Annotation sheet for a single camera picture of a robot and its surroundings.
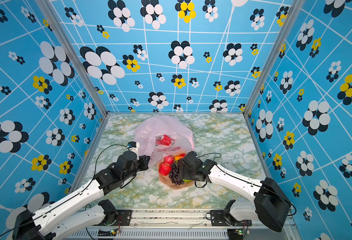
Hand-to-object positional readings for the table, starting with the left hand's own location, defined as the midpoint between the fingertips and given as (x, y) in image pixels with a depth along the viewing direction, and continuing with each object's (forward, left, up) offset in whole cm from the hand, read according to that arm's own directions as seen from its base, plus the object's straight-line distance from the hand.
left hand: (152, 157), depth 77 cm
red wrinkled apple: (-3, -6, -7) cm, 10 cm away
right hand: (-5, -18, -11) cm, 22 cm away
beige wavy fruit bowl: (-6, -7, -14) cm, 17 cm away
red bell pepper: (+18, -5, -10) cm, 21 cm away
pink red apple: (+3, -8, -9) cm, 12 cm away
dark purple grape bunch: (-5, -11, -11) cm, 17 cm away
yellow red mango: (+5, -13, -10) cm, 17 cm away
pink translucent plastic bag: (+13, -4, +2) cm, 14 cm away
